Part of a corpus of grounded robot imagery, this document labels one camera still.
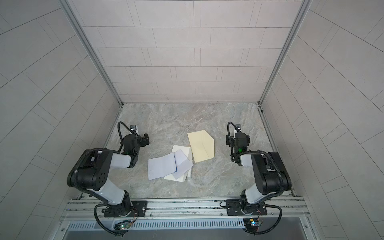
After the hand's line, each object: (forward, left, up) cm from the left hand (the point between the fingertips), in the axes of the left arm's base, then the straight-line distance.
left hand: (143, 130), depth 94 cm
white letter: (-20, -27, -4) cm, 34 cm away
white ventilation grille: (-48, -45, -5) cm, 66 cm away
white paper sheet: (-21, -14, -5) cm, 26 cm away
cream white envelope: (-12, -29, -5) cm, 31 cm away
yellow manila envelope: (-7, -38, -6) cm, 39 cm away
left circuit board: (-49, -3, -1) cm, 49 cm away
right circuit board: (-48, -61, -4) cm, 77 cm away
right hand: (-1, -60, -2) cm, 60 cm away
